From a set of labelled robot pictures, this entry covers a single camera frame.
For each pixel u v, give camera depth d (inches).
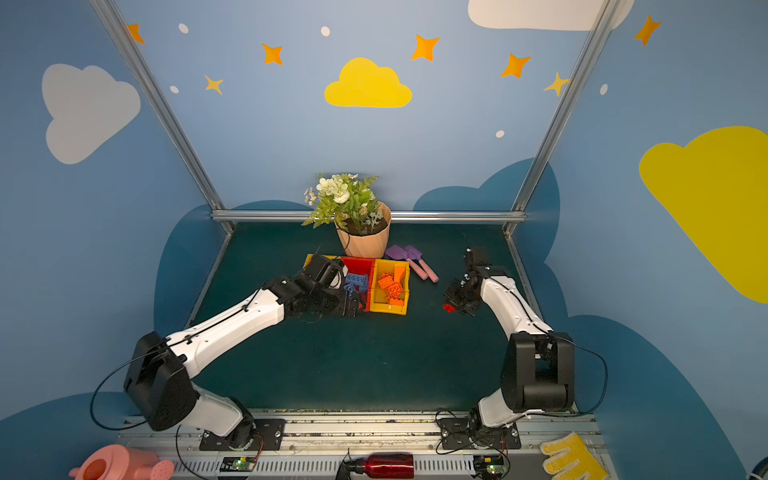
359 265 39.7
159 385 16.3
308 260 40.0
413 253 43.7
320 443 28.9
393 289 38.7
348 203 35.4
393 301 37.7
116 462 23.9
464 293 29.6
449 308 34.0
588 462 27.5
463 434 29.0
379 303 37.4
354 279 39.6
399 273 39.8
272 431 29.5
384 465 26.3
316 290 24.6
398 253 44.0
